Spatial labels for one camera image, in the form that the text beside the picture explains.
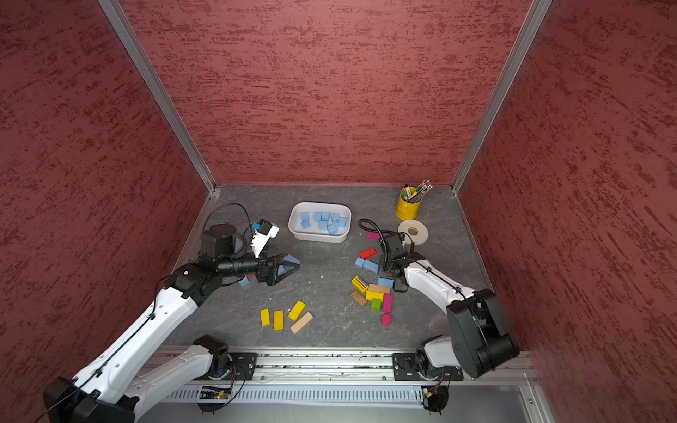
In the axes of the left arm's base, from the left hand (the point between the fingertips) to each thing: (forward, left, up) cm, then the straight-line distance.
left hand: (290, 265), depth 70 cm
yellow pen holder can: (+35, -40, -14) cm, 55 cm away
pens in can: (+36, -43, -10) cm, 56 cm away
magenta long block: (-2, -30, -23) cm, 38 cm away
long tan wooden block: (-9, -1, -23) cm, 24 cm away
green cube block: (-3, -25, -21) cm, 33 cm away
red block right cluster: (+19, -24, -26) cm, 40 cm away
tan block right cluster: (+3, -27, -22) cm, 35 cm away
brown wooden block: (0, -20, -23) cm, 30 cm away
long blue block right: (+12, -24, -23) cm, 35 cm away
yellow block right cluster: (0, -24, -22) cm, 33 cm away
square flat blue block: (+13, -21, -22) cm, 33 cm away
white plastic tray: (+31, -4, -22) cm, 38 cm away
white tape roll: (+29, -44, -23) cm, 57 cm away
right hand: (+9, -31, -20) cm, 38 cm away
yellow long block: (-5, 0, -22) cm, 22 cm away
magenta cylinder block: (-7, -28, -23) cm, 37 cm away
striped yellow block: (+3, -20, -21) cm, 29 cm away
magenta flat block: (+7, -23, +4) cm, 24 cm away
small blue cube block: (+30, +1, -22) cm, 38 cm away
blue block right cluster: (+5, -29, -21) cm, 36 cm away
